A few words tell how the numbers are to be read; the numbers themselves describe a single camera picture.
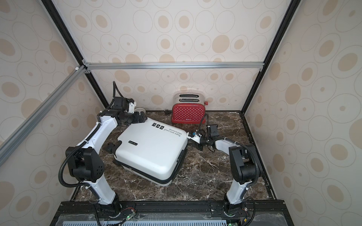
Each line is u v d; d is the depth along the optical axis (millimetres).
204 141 833
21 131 553
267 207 765
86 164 468
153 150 824
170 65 876
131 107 793
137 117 782
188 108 1000
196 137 801
